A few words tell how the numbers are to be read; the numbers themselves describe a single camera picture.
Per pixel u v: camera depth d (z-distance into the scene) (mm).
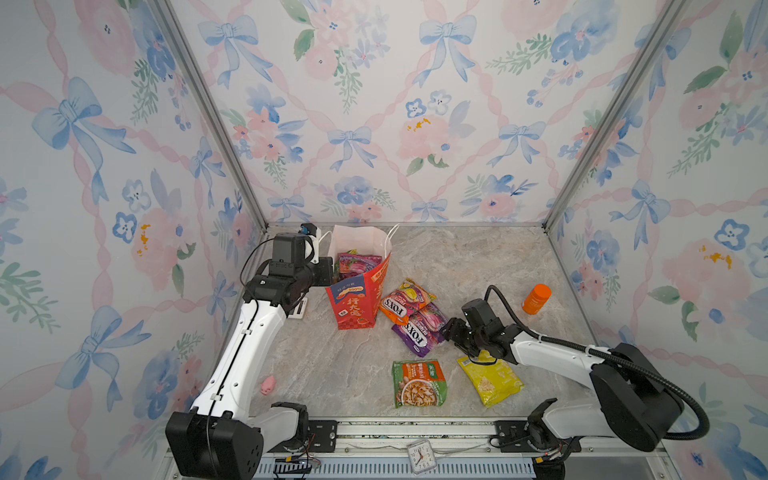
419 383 818
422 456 701
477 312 692
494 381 800
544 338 568
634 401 425
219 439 378
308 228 670
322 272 677
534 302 906
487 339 679
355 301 822
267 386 800
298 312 949
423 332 892
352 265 878
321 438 744
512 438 734
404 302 939
